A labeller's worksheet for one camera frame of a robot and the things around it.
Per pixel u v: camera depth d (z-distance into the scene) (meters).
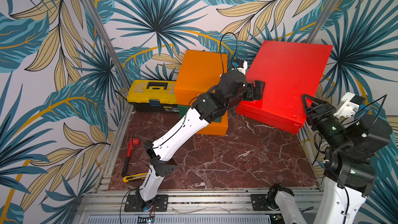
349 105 0.44
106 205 0.74
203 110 0.45
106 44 0.90
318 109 0.44
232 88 0.44
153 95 0.95
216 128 0.90
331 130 0.42
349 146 0.36
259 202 0.73
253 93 0.52
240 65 0.51
